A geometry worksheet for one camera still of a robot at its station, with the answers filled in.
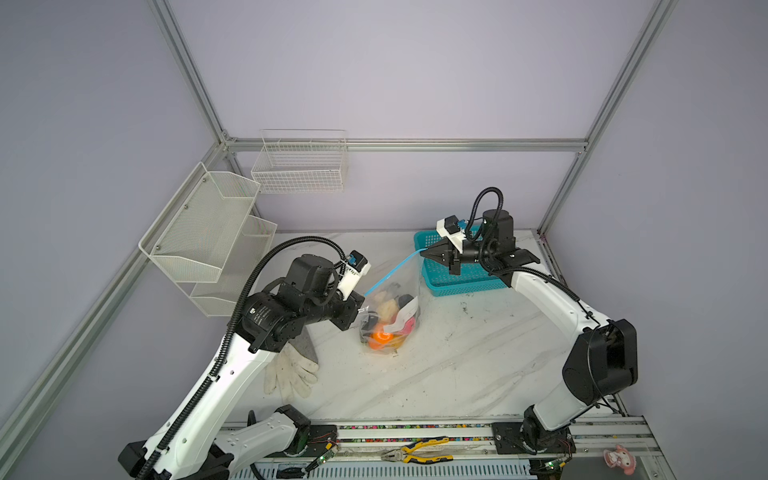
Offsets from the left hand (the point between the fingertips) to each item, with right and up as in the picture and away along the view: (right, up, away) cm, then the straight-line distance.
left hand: (355, 301), depth 65 cm
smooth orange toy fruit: (+4, -13, +17) cm, 22 cm away
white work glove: (-21, -23, +19) cm, 36 cm away
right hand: (+16, +12, +10) cm, 22 cm away
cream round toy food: (+7, -6, +21) cm, 23 cm away
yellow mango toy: (+10, -14, +19) cm, 26 cm away
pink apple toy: (+13, -9, +15) cm, 22 cm away
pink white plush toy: (+62, -37, +4) cm, 72 cm away
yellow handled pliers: (+11, -38, +6) cm, 40 cm away
